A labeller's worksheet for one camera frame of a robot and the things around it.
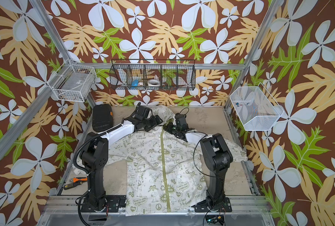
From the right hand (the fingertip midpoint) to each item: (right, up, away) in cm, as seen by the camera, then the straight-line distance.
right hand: (163, 126), depth 96 cm
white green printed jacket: (+1, -27, -12) cm, 30 cm away
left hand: (-2, +4, -2) cm, 5 cm away
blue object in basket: (-20, +30, -1) cm, 36 cm away
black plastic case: (-51, +7, +17) cm, 54 cm away
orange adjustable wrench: (-52, -31, -14) cm, 62 cm away
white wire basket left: (-56, +27, -10) cm, 63 cm away
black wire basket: (-7, +36, +1) cm, 37 cm away
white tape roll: (-7, +31, +2) cm, 32 cm away
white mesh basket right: (+56, +11, -13) cm, 59 cm away
